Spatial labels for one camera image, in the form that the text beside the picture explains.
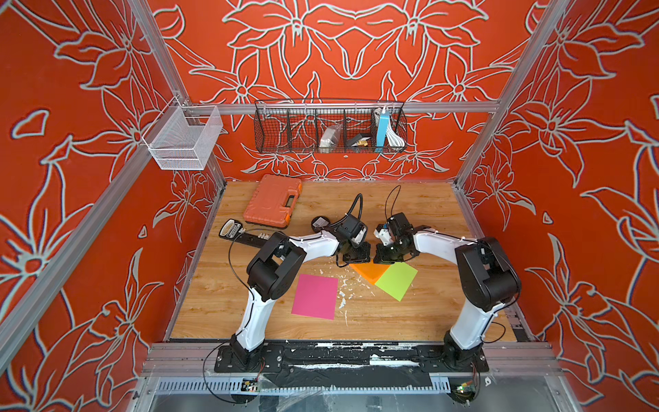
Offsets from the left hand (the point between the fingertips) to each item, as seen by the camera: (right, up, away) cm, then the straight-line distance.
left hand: (373, 258), depth 92 cm
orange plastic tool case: (-41, +21, +17) cm, 49 cm away
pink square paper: (-21, -12, -6) cm, 25 cm away
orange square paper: (-1, -5, 0) cm, 5 cm away
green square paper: (+9, -8, -1) cm, 12 cm away
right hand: (-1, -1, 0) cm, 1 cm away
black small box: (-8, +43, -3) cm, 43 cm away
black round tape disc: (-21, +12, +11) cm, 27 cm away
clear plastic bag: (-16, +44, -1) cm, 47 cm away
